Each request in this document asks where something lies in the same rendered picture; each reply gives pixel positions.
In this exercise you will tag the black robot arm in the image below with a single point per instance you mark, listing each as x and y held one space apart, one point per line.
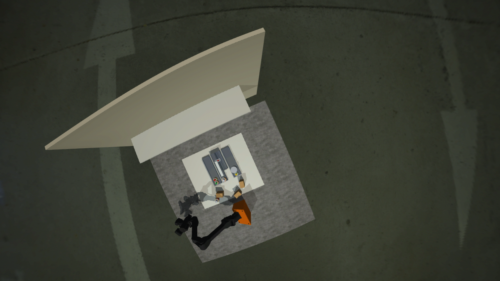
204 242

